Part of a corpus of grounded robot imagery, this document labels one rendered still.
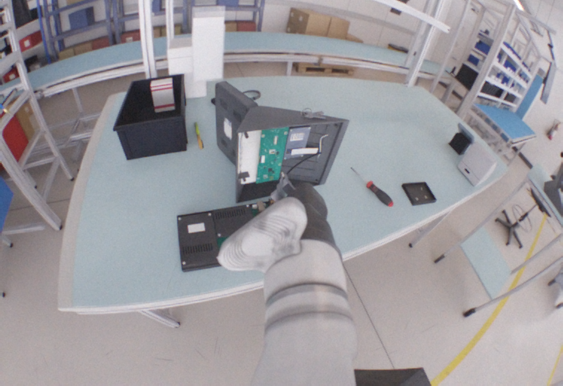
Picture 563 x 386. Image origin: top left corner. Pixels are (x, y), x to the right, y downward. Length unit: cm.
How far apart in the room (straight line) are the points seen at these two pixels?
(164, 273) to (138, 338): 112
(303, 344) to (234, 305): 134
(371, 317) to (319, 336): 152
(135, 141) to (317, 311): 62
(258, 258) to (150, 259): 35
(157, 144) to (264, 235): 54
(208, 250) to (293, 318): 33
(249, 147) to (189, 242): 22
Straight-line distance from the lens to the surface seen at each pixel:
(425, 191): 82
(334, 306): 17
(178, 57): 89
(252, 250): 19
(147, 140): 68
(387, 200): 66
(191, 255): 47
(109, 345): 167
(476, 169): 106
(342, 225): 57
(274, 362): 15
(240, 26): 414
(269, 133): 45
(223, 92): 56
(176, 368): 151
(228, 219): 50
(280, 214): 17
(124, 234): 57
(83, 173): 78
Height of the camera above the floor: 145
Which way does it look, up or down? 46 degrees down
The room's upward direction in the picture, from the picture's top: 12 degrees clockwise
